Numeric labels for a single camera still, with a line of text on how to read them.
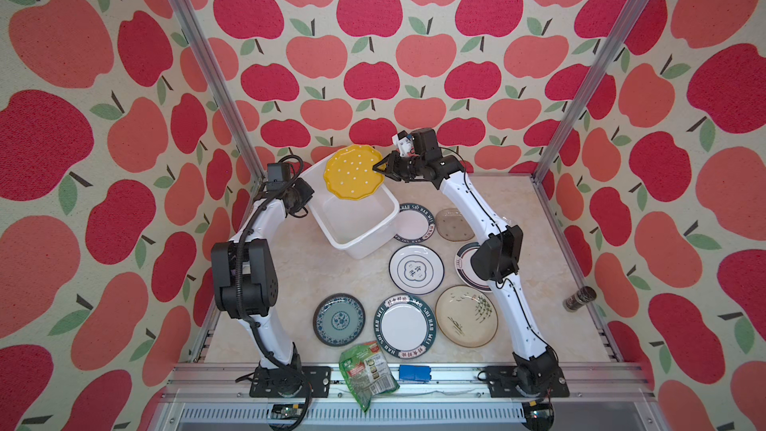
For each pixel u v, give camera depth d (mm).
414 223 1055
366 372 749
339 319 846
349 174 901
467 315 863
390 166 813
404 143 862
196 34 805
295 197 735
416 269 948
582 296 795
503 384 734
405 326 827
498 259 645
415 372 759
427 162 739
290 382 677
